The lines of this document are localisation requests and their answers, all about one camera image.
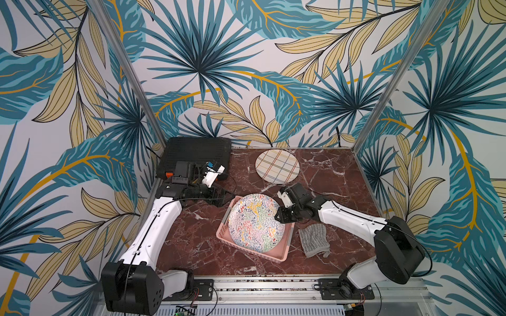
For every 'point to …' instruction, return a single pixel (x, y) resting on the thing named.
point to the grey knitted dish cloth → (314, 239)
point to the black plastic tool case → (217, 150)
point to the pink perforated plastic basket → (278, 253)
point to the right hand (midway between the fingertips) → (277, 216)
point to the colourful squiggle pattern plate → (252, 224)
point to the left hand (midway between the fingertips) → (225, 193)
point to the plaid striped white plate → (277, 166)
